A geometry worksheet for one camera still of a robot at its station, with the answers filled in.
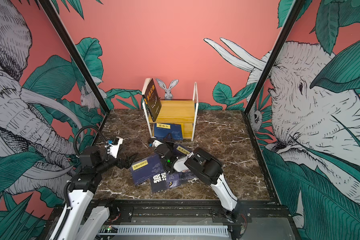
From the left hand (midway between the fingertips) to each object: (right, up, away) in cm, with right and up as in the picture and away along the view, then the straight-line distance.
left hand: (129, 148), depth 74 cm
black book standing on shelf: (+10, +26, +6) cm, 29 cm away
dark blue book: (+4, -15, +14) cm, 21 cm away
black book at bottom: (+13, -21, +10) cm, 27 cm away
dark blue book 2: (+24, -5, +22) cm, 33 cm away
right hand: (+19, +8, +17) cm, 26 cm away
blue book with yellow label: (+13, +9, +19) cm, 25 cm away
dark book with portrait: (+23, -19, +10) cm, 31 cm away
